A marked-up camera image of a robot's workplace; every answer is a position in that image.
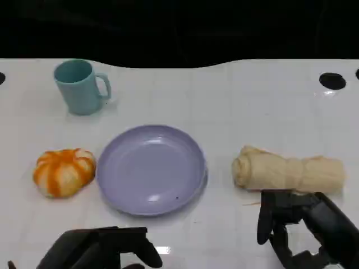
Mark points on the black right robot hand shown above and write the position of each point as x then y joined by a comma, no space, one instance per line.
328,218

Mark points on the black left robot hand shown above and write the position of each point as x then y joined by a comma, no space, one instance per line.
84,249

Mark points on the beige towel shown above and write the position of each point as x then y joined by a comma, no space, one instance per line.
289,172

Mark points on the orange and white bread roll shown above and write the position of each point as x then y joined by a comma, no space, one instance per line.
63,173

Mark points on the lilac plate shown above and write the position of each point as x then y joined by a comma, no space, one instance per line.
151,173

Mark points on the black round table grommet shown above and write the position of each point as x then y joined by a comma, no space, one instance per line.
357,74
2,78
332,81

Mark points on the pale green mug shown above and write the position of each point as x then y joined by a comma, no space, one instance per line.
80,92

